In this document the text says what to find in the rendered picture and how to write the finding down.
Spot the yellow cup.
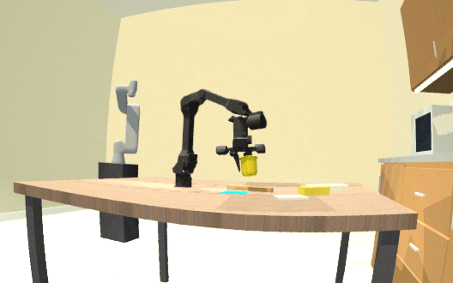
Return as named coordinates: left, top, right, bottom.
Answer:
left=239, top=156, right=258, bottom=177

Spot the light wooden bar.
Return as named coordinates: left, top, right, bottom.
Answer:
left=226, top=184, right=273, bottom=192

